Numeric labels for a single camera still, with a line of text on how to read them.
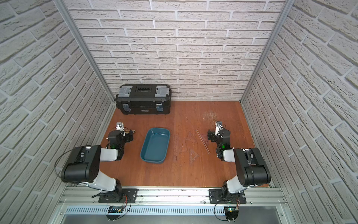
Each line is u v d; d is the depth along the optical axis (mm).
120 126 812
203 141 947
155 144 992
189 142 950
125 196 726
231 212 698
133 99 979
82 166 454
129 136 867
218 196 736
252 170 461
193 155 893
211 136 839
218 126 805
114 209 724
